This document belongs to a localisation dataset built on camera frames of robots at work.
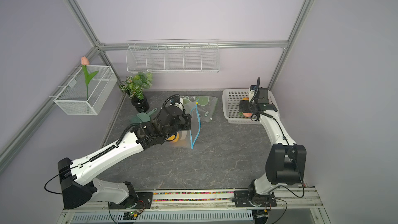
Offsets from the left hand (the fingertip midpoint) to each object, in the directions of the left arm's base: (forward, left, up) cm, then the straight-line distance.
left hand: (192, 118), depth 71 cm
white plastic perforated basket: (+32, -28, -24) cm, 49 cm away
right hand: (+14, -32, -9) cm, 36 cm away
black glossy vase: (+27, +35, -22) cm, 49 cm away
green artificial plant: (+26, +32, -1) cm, 41 cm away
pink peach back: (+16, -36, -24) cm, 46 cm away
